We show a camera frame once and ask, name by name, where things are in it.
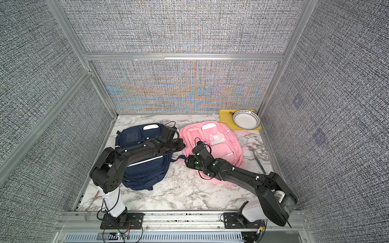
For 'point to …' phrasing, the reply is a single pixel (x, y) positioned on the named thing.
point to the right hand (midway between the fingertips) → (185, 157)
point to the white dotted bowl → (246, 119)
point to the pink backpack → (220, 138)
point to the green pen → (260, 165)
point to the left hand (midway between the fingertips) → (189, 144)
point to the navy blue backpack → (146, 170)
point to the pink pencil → (97, 195)
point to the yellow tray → (226, 116)
